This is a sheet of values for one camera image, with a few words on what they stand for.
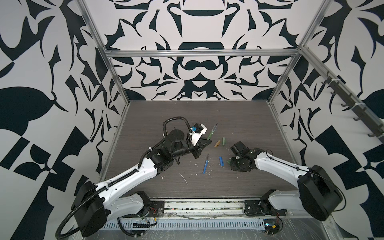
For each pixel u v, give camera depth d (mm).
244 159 636
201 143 626
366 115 552
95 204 390
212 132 649
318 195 420
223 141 985
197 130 585
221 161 892
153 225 700
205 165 881
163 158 560
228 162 883
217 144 963
